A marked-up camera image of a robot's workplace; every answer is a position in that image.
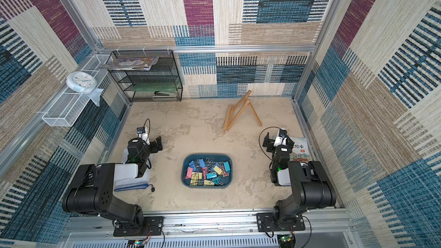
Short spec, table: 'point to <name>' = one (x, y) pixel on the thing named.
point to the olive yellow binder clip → (208, 182)
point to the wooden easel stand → (232, 113)
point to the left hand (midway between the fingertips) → (150, 137)
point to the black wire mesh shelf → (160, 83)
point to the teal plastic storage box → (210, 160)
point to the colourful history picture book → (300, 152)
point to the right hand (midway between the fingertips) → (279, 133)
